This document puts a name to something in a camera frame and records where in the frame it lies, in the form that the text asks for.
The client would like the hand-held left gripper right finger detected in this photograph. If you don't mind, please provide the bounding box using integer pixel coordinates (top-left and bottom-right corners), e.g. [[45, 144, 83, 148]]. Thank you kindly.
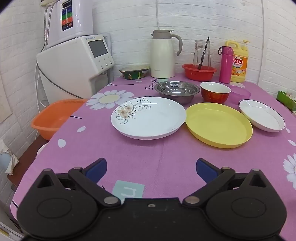
[[183, 159, 269, 206]]

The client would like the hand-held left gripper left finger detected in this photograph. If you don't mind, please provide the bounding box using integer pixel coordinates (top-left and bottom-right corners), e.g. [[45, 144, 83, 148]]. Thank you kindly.
[[35, 158, 121, 207]]

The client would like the yellow plate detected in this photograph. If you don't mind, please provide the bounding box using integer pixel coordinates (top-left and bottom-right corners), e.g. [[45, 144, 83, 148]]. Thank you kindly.
[[185, 103, 253, 149]]

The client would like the white floral plate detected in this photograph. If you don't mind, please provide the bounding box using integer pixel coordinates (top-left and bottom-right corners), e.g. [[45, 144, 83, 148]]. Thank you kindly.
[[110, 97, 187, 140]]

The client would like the white plate with dark rim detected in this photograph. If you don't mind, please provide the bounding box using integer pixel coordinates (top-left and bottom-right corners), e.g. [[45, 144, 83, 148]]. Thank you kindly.
[[239, 99, 286, 133]]

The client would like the stainless steel bowl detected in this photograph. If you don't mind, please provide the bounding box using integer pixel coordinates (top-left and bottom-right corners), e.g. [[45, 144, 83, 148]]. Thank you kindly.
[[154, 81, 200, 105]]

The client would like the light blue sticker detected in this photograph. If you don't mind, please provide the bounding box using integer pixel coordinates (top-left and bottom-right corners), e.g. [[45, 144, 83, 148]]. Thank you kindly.
[[112, 180, 145, 199]]

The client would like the purple floral tablecloth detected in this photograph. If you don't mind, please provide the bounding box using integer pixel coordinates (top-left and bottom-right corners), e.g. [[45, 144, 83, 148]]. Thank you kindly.
[[10, 73, 296, 232]]

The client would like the orange plastic basin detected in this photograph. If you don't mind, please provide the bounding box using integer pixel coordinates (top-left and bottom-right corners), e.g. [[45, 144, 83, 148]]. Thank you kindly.
[[31, 99, 88, 141]]

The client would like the red bowl with white inside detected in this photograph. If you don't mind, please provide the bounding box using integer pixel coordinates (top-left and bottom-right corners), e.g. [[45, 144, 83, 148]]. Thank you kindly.
[[200, 82, 232, 104]]

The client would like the brown wooden stool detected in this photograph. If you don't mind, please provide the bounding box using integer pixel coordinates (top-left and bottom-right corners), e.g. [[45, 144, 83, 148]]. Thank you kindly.
[[7, 134, 49, 186]]

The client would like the purple plastic bowl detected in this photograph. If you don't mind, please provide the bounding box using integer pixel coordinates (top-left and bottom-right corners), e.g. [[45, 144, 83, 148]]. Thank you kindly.
[[228, 86, 251, 100]]

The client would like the crumpled paper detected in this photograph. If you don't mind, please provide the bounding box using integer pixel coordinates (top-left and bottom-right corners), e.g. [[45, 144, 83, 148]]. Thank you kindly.
[[0, 139, 19, 175]]

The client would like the red plastic basket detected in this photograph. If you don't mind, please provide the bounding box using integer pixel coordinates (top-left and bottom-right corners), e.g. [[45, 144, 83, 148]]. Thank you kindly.
[[181, 64, 217, 81]]

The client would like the green patterned dish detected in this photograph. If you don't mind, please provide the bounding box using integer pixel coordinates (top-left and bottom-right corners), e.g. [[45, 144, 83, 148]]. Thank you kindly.
[[119, 65, 151, 80]]

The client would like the white water dispenser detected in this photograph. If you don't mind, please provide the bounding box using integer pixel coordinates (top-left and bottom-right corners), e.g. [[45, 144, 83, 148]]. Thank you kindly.
[[36, 35, 115, 100]]

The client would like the pink thermos bottle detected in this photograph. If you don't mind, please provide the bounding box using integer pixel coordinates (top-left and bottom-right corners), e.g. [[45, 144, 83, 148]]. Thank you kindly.
[[218, 46, 234, 84]]

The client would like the green box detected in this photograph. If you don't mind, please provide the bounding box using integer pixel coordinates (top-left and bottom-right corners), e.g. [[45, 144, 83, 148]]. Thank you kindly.
[[276, 90, 296, 112]]

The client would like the yellow detergent bottle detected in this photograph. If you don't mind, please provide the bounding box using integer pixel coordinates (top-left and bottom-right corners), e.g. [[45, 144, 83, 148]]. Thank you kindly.
[[225, 40, 251, 83]]

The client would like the dark utensil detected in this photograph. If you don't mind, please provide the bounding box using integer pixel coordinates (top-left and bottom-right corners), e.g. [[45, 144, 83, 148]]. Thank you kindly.
[[197, 36, 210, 70]]

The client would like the glass carafe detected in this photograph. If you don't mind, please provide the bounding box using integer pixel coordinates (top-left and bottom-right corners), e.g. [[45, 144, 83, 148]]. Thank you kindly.
[[193, 40, 211, 67]]

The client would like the cream thermal jug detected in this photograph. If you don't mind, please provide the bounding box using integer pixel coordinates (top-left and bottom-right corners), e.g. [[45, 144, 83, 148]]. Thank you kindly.
[[150, 29, 183, 79]]

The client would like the white water purifier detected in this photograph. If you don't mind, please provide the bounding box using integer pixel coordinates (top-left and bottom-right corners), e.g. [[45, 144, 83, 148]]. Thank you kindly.
[[45, 0, 94, 48]]

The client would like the pale wall board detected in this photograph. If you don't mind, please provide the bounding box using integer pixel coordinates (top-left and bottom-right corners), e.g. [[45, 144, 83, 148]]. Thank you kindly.
[[0, 79, 12, 121]]

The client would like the metal flexible hose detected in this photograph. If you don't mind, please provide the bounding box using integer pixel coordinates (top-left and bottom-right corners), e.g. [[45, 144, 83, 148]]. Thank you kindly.
[[43, 5, 53, 45]]

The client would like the white wall pipe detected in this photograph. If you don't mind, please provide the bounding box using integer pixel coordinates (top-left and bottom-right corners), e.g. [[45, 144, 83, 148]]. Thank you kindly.
[[258, 0, 265, 77]]

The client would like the white wall cable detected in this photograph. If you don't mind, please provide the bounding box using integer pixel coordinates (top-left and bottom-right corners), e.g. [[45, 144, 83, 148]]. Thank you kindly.
[[155, 0, 160, 29]]

